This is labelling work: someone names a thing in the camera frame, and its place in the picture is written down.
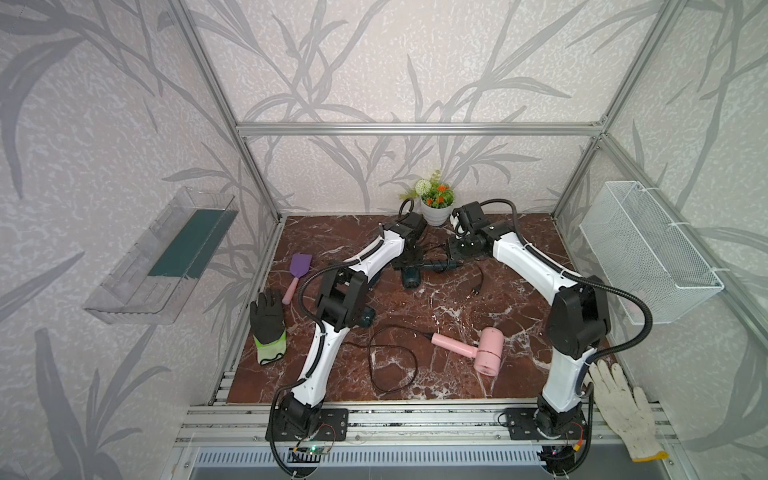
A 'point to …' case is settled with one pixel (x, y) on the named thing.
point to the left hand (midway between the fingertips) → (415, 265)
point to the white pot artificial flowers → (436, 198)
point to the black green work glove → (268, 325)
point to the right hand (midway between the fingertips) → (452, 246)
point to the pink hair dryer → (487, 355)
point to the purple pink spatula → (299, 266)
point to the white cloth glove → (633, 422)
